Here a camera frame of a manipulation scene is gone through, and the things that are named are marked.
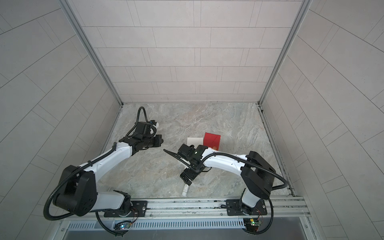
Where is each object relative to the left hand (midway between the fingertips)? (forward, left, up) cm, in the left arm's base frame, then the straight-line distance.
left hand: (166, 137), depth 87 cm
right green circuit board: (-41, -44, -9) cm, 60 cm away
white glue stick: (-27, -12, -7) cm, 30 cm away
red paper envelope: (+3, -28, -10) cm, 30 cm away
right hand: (-21, -15, -6) cm, 27 cm away
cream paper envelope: (+3, -17, -10) cm, 20 cm away
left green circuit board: (-41, +14, -5) cm, 44 cm away
